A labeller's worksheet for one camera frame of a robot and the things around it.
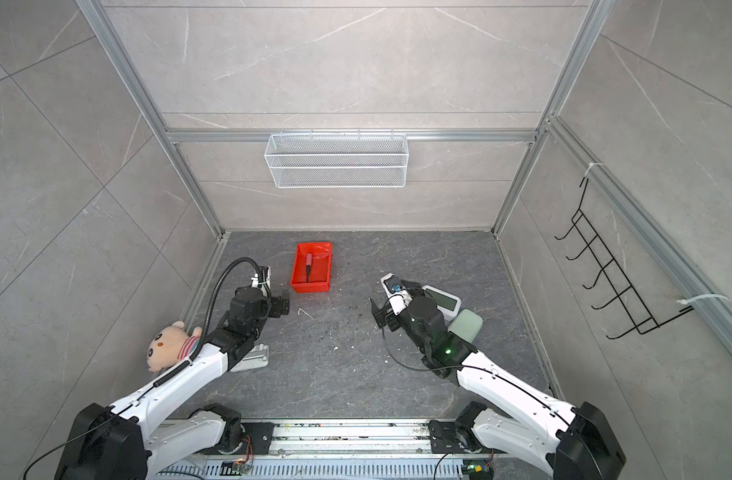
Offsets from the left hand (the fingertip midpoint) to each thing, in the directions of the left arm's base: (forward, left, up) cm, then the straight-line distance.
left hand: (268, 280), depth 84 cm
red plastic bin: (+16, -12, -17) cm, 26 cm away
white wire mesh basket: (+41, -19, +13) cm, 47 cm away
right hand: (-6, -34, +5) cm, 35 cm away
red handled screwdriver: (+19, -8, -15) cm, 25 cm away
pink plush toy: (-13, +27, -11) cm, 32 cm away
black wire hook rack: (-17, -85, +15) cm, 88 cm away
